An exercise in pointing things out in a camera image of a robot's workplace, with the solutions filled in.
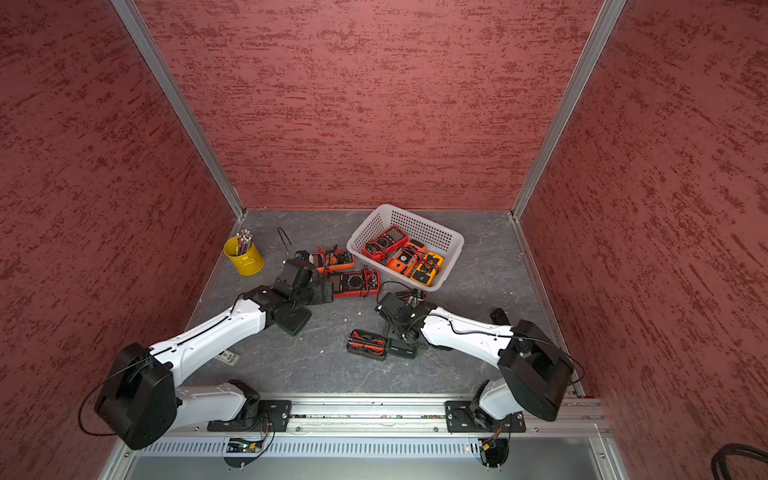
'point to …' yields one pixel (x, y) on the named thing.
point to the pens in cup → (244, 241)
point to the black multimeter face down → (499, 317)
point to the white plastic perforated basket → (440, 241)
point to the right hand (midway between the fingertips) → (401, 338)
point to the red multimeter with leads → (388, 240)
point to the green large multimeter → (401, 349)
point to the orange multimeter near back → (330, 259)
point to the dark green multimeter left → (290, 317)
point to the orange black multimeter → (407, 257)
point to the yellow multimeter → (426, 271)
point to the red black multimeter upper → (357, 283)
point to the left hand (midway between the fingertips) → (318, 292)
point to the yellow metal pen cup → (249, 264)
